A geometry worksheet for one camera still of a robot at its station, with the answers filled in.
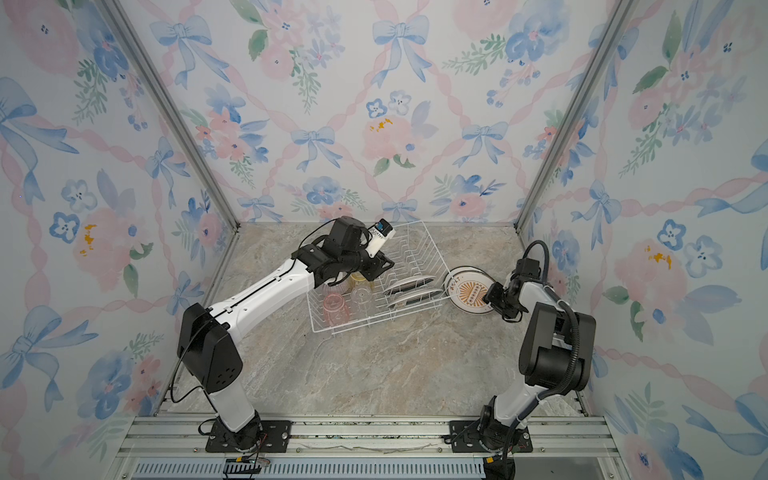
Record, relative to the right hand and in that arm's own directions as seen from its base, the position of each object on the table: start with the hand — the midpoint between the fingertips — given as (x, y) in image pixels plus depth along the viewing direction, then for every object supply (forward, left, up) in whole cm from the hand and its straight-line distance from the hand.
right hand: (491, 299), depth 96 cm
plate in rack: (-6, +25, +11) cm, 28 cm away
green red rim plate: (-2, +26, +13) cm, 29 cm away
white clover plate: (+10, +5, -2) cm, 12 cm away
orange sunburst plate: (+4, +7, -1) cm, 8 cm away
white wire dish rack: (+19, +24, 0) cm, 30 cm away
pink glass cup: (-8, +48, +7) cm, 49 cm away
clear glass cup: (-5, +41, +8) cm, 42 cm away
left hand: (+1, +32, +21) cm, 38 cm away
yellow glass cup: (-10, +40, +24) cm, 47 cm away
